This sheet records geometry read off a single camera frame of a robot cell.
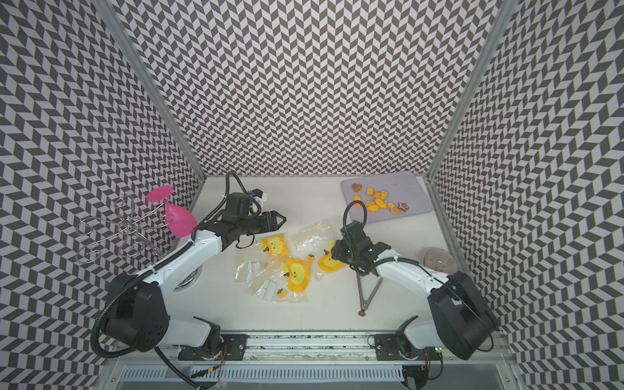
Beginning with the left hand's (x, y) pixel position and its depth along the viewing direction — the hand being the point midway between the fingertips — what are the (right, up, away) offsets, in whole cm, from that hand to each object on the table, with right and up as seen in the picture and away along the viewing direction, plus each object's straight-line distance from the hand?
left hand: (279, 222), depth 85 cm
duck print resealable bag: (+13, -8, +9) cm, 17 cm away
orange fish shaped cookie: (+40, +5, +22) cm, 46 cm away
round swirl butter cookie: (+47, +3, +20) cm, 52 cm away
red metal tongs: (+29, -27, -4) cm, 40 cm away
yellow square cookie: (+37, +12, +28) cm, 48 cm away
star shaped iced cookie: (+51, +5, +21) cm, 55 cm away
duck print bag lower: (0, -20, +1) cm, 20 cm away
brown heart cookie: (+32, +14, +30) cm, 45 cm away
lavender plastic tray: (+53, +14, +29) cm, 62 cm away
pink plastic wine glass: (-29, +2, -10) cm, 31 cm away
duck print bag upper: (-3, -10, +7) cm, 12 cm away
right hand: (+21, -13, +2) cm, 24 cm away
